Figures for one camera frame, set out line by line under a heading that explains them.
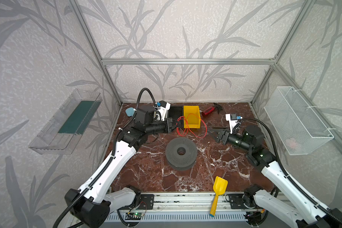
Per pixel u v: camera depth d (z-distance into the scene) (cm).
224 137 61
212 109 112
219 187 78
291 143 74
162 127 60
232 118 62
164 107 62
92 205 36
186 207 73
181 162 84
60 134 63
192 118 108
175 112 112
